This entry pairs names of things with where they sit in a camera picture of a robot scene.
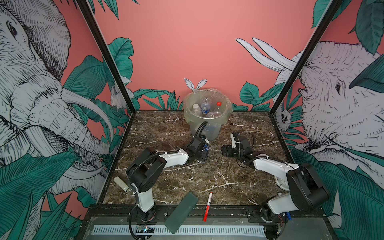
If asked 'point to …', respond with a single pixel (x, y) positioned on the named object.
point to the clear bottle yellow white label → (196, 110)
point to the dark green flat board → (181, 213)
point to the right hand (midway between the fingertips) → (224, 146)
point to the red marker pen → (206, 212)
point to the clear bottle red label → (218, 104)
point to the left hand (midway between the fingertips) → (204, 150)
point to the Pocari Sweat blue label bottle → (212, 114)
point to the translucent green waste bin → (212, 129)
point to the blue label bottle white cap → (205, 106)
